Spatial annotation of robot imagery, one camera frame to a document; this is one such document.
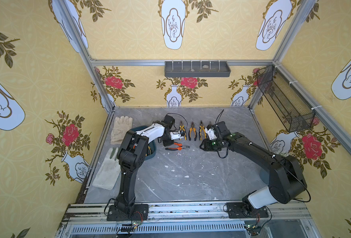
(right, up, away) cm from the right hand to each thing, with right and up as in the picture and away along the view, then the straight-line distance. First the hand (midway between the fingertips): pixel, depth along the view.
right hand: (202, 147), depth 87 cm
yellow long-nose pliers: (-5, +9, +19) cm, 22 cm away
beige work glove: (-56, +11, +20) cm, 61 cm away
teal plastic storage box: (-32, -1, +10) cm, 33 cm away
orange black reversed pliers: (-12, -1, +10) cm, 16 cm away
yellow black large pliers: (-11, +11, +19) cm, 25 cm away
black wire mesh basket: (+51, +20, -4) cm, 55 cm away
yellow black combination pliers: (+3, +12, +22) cm, 25 cm away
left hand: (-19, +2, +15) cm, 24 cm away
